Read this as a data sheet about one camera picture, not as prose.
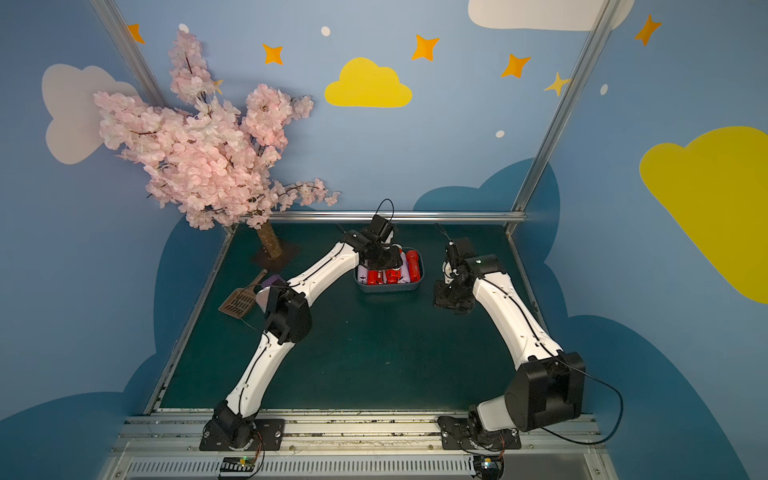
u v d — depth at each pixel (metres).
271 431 0.75
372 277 0.99
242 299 0.99
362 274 0.98
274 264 1.10
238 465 0.73
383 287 1.01
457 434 0.75
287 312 0.62
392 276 0.96
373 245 0.76
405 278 0.97
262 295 0.95
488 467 0.73
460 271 0.58
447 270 0.68
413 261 1.03
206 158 0.66
